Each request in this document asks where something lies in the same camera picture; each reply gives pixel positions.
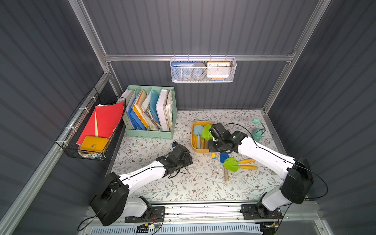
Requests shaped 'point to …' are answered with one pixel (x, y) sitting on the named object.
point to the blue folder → (136, 123)
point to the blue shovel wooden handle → (223, 156)
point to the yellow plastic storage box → (194, 136)
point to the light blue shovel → (198, 130)
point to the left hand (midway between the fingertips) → (188, 158)
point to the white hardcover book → (162, 110)
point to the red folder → (103, 121)
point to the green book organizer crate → (164, 134)
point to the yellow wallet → (93, 144)
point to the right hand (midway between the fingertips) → (212, 145)
